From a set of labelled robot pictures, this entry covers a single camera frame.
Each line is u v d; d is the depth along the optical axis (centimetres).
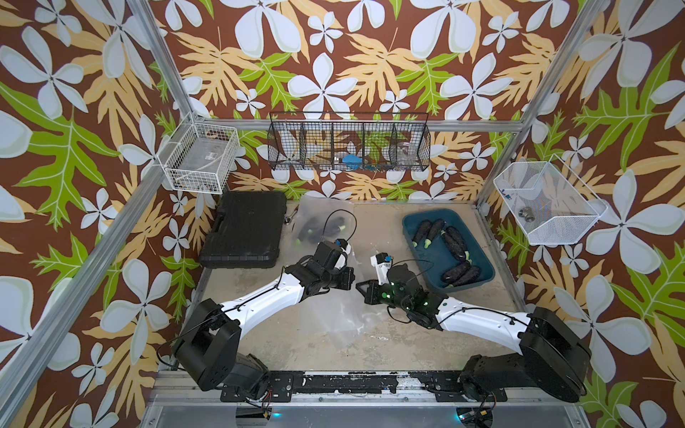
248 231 102
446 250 105
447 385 74
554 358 41
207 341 43
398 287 64
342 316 87
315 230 107
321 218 111
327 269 67
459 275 93
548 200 83
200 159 86
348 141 97
